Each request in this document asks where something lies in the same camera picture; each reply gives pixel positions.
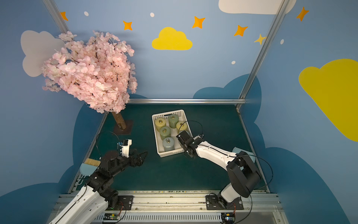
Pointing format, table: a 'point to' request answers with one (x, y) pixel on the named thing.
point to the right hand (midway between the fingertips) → (186, 144)
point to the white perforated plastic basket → (167, 126)
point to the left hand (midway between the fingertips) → (142, 149)
